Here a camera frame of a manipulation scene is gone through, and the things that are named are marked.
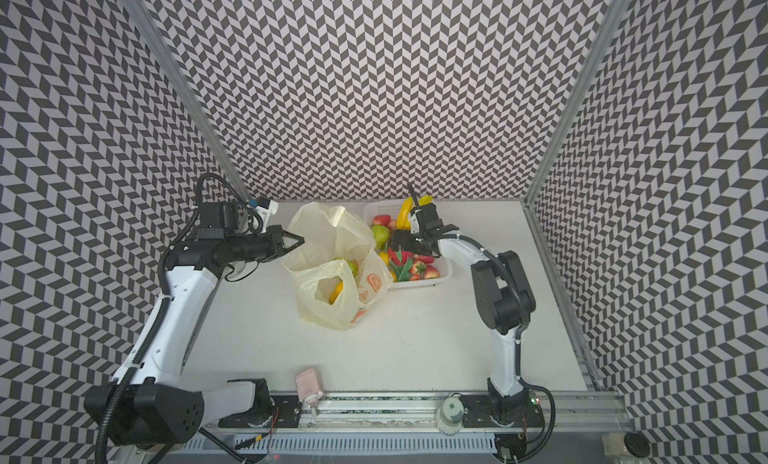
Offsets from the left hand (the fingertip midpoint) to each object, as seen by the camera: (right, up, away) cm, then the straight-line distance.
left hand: (303, 242), depth 72 cm
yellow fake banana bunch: (+25, +7, +30) cm, 40 cm away
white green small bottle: (+35, -37, -9) cm, 51 cm away
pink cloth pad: (+2, -34, -1) cm, 34 cm away
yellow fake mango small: (+19, -6, +20) cm, 28 cm away
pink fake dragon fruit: (+24, -7, +20) cm, 32 cm away
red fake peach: (+18, +6, +32) cm, 37 cm away
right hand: (+24, -4, +25) cm, 34 cm away
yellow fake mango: (+5, -16, +17) cm, 24 cm away
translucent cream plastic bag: (+9, -3, -10) cm, 14 cm away
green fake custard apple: (+18, +1, +23) cm, 29 cm away
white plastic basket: (+20, +10, +34) cm, 40 cm away
